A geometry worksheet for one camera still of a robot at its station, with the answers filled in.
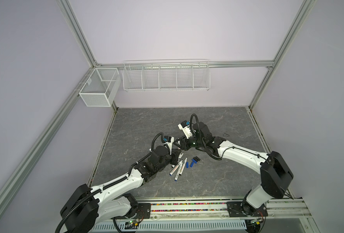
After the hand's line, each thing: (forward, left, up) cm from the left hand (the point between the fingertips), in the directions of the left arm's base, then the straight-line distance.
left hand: (180, 152), depth 79 cm
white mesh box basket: (+51, +54, +7) cm, 74 cm away
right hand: (+5, +3, +2) cm, 6 cm away
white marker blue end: (-2, -2, -15) cm, 15 cm away
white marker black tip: (-3, +3, -14) cm, 14 cm away
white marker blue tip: (-6, +2, -14) cm, 16 cm away
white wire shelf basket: (+52, +9, +15) cm, 55 cm away
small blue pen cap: (-1, -4, -14) cm, 15 cm away
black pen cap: (+2, -11, -14) cm, 18 cm away
